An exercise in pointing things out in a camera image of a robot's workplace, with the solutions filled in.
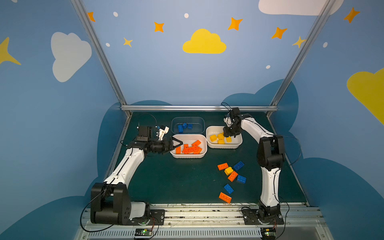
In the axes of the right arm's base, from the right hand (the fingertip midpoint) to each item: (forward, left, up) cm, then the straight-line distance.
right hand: (229, 132), depth 101 cm
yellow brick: (-2, +11, -5) cm, 12 cm away
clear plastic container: (+11, +21, -6) cm, 25 cm away
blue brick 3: (-37, +3, -5) cm, 37 cm away
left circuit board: (-59, +46, -6) cm, 75 cm away
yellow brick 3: (-4, +5, -7) cm, 9 cm away
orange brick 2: (-9, +30, -5) cm, 31 cm away
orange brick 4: (-23, +5, -7) cm, 24 cm away
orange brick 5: (-29, -1, -7) cm, 30 cm away
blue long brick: (+6, +35, -5) cm, 36 cm away
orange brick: (-13, +34, -5) cm, 37 cm away
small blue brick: (+8, +28, -5) cm, 29 cm away
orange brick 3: (-6, +23, -7) cm, 24 cm away
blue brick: (-21, -5, -7) cm, 23 cm away
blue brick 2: (-31, -5, -5) cm, 31 cm away
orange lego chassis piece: (-13, +23, -5) cm, 27 cm away
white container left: (-4, +27, -6) cm, 28 cm away
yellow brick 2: (-1, +5, -4) cm, 6 cm away
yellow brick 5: (-26, +2, -5) cm, 26 cm away
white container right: (+4, +12, -4) cm, 13 cm away
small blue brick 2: (+8, +32, -4) cm, 33 cm away
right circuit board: (-56, -15, -8) cm, 58 cm away
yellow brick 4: (-2, -1, -6) cm, 6 cm away
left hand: (-20, +32, +13) cm, 40 cm away
